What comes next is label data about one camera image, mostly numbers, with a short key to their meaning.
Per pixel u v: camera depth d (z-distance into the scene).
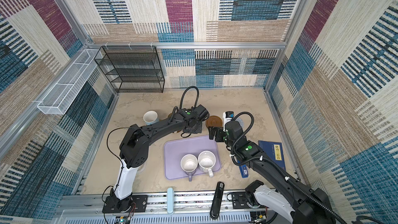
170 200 0.72
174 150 0.91
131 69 1.09
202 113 0.74
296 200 0.41
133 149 0.52
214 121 1.01
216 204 0.71
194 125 0.70
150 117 0.97
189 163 0.85
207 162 0.85
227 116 0.70
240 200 0.73
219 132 0.70
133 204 0.73
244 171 0.79
